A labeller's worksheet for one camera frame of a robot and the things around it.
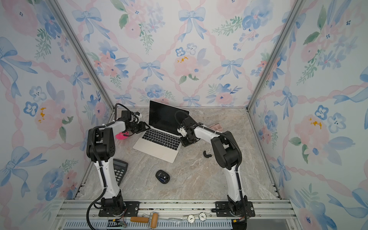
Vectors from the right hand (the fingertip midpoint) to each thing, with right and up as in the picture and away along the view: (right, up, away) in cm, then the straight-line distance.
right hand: (184, 143), depth 99 cm
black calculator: (-38, -13, -14) cm, 42 cm away
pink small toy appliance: (+23, +11, +1) cm, 25 cm away
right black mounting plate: (+20, -30, -26) cm, 45 cm away
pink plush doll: (-37, +6, -13) cm, 40 cm away
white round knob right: (+10, -33, -28) cm, 44 cm away
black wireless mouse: (-12, -17, -17) cm, 27 cm away
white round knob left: (+4, -34, -28) cm, 44 cm away
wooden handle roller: (-14, -33, -30) cm, 47 cm away
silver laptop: (-15, +2, +1) cm, 16 cm away
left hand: (-26, +10, +6) cm, 29 cm away
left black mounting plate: (-27, -30, -26) cm, 48 cm away
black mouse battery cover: (+15, -7, -6) cm, 18 cm away
